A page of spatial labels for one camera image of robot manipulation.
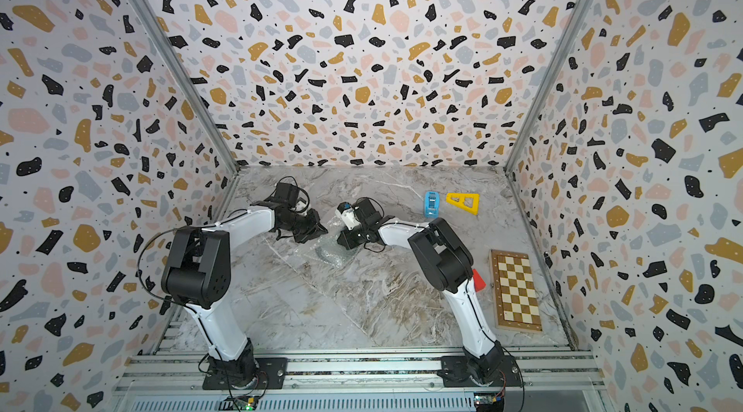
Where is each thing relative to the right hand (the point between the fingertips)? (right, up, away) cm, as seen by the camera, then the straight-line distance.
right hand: (341, 239), depth 99 cm
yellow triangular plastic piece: (+44, +13, +12) cm, 47 cm away
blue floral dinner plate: (-3, -2, -6) cm, 7 cm away
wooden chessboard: (+54, -14, -13) cm, 57 cm away
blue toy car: (+32, +12, +8) cm, 35 cm away
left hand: (-2, +4, -4) cm, 6 cm away
